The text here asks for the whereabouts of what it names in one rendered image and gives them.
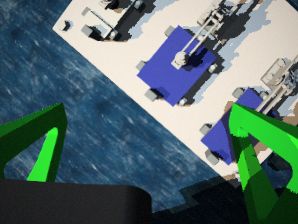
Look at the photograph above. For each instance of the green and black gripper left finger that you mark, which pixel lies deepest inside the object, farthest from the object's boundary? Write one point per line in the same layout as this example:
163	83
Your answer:
17	135

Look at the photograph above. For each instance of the white fixture plate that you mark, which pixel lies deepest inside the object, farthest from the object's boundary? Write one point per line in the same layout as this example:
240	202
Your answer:
264	31

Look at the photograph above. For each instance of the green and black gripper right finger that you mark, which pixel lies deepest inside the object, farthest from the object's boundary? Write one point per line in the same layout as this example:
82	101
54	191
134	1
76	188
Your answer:
259	194

